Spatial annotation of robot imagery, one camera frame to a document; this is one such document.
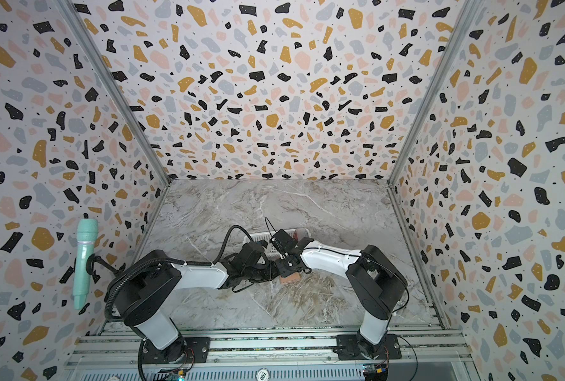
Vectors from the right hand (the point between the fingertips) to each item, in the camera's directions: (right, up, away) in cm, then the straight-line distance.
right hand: (287, 268), depth 90 cm
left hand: (0, -1, -2) cm, 3 cm away
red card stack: (+4, +12, +5) cm, 14 cm away
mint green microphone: (-52, +18, -27) cm, 61 cm away
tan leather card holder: (+1, -2, -8) cm, 8 cm away
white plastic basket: (-8, +13, -4) cm, 15 cm away
